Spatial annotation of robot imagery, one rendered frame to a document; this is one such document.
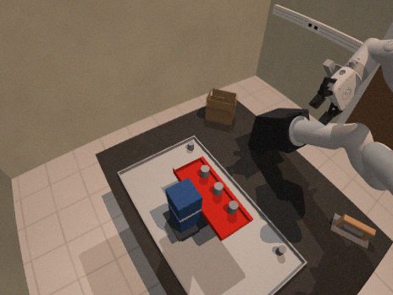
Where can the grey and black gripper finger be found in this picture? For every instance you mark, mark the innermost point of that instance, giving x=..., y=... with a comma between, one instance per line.
x=323, y=92
x=328, y=116

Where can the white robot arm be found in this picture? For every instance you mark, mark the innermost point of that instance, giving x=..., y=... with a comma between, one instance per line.
x=373, y=161

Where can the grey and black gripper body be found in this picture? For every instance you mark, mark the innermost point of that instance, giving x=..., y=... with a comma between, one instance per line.
x=345, y=88

